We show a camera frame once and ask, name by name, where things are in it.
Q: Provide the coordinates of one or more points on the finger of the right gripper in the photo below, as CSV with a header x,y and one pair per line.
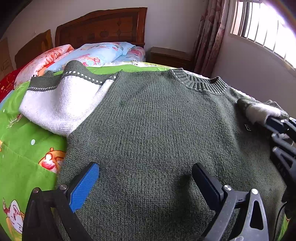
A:
x,y
282,132
284,163

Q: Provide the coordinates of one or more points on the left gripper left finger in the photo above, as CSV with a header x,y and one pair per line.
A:
x,y
39,222

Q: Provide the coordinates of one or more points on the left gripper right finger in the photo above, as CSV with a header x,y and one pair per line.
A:
x,y
251,222

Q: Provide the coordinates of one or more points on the green and white knit sweater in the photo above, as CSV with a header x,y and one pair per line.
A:
x,y
148,148

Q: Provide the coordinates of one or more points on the green cartoon bed sheet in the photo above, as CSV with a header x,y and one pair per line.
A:
x,y
25,162

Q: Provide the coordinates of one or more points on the barred window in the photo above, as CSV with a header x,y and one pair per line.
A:
x,y
262,25

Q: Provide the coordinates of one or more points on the pink floral curtain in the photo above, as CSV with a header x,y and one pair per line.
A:
x,y
209,38

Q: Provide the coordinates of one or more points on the wooden nightstand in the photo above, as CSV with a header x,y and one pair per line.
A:
x,y
169,57

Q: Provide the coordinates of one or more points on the red blanket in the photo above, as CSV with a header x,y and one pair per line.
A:
x,y
8,83

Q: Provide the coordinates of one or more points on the pink floral pillow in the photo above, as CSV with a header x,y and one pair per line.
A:
x,y
38,65

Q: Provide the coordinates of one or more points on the wooden wardrobe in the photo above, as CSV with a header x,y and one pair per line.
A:
x,y
5,60

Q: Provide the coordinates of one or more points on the blue floral folded quilt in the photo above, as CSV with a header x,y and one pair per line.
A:
x,y
99,54

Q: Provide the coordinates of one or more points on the small wooden headboard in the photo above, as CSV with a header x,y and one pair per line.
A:
x,y
35,47

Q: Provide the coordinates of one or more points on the large wooden headboard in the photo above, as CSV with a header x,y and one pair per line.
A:
x,y
112,25

